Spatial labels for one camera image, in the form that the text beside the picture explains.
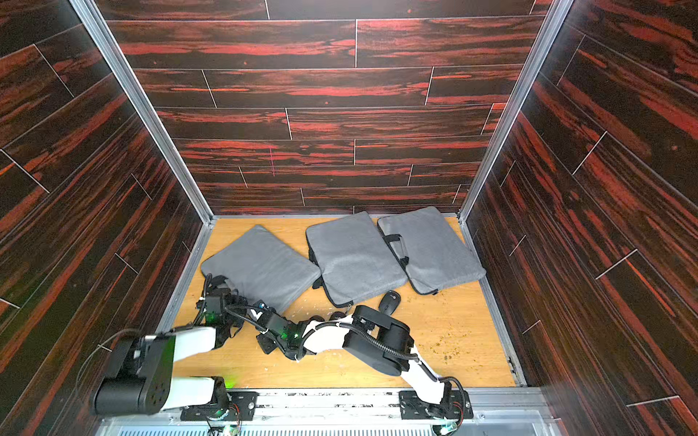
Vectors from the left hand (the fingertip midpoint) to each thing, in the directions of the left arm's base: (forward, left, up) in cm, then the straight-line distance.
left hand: (250, 296), depth 94 cm
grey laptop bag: (+12, -3, +1) cm, 13 cm away
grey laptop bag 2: (+14, -36, +3) cm, 39 cm away
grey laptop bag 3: (+21, -68, -1) cm, 71 cm away
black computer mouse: (-1, -49, 0) cm, 49 cm away
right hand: (-11, -8, -1) cm, 14 cm away
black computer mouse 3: (-6, -31, -1) cm, 32 cm away
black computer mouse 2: (-7, -25, -1) cm, 26 cm away
